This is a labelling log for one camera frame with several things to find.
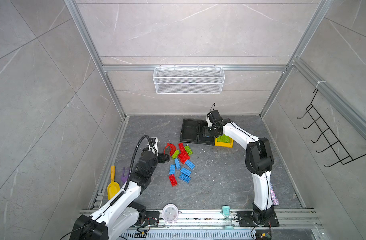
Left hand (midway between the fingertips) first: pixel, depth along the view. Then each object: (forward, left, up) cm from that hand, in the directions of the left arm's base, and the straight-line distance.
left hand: (160, 143), depth 82 cm
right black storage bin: (+7, -26, -4) cm, 27 cm away
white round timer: (-32, -5, -15) cm, 36 cm away
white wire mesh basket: (+43, -18, +12) cm, 48 cm away
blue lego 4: (-13, -13, -17) cm, 25 cm away
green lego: (+5, -16, -16) cm, 24 cm away
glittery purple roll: (-27, -61, -15) cm, 68 cm away
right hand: (+15, -29, -10) cm, 34 cm away
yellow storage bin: (+7, -44, -14) cm, 47 cm away
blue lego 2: (-5, -17, -17) cm, 24 cm away
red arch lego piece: (+6, -6, -16) cm, 18 cm away
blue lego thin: (-5, -9, -15) cm, 18 cm away
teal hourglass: (-33, -33, -14) cm, 49 cm away
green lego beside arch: (+1, -8, -16) cm, 18 cm away
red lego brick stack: (+1, -13, -16) cm, 21 cm away
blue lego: (-9, -6, -16) cm, 19 cm away
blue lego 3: (-10, -14, -16) cm, 23 cm away
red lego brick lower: (-15, -6, -17) cm, 23 cm away
